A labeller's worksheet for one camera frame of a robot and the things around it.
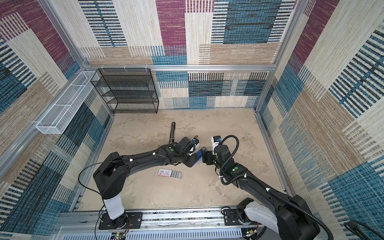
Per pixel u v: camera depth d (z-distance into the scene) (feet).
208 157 2.40
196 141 2.62
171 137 3.35
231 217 2.39
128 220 2.39
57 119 2.34
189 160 2.58
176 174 2.90
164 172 2.90
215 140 2.39
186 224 2.39
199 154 3.02
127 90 3.64
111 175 1.56
